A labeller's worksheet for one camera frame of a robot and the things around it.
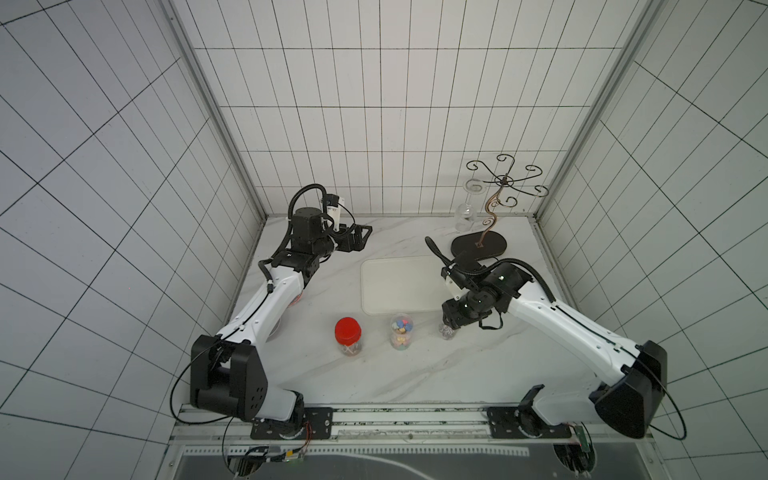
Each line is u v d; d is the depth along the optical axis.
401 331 0.81
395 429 0.73
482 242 1.08
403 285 0.98
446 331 0.80
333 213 0.71
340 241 0.70
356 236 0.73
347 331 0.77
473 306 0.62
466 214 0.92
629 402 0.38
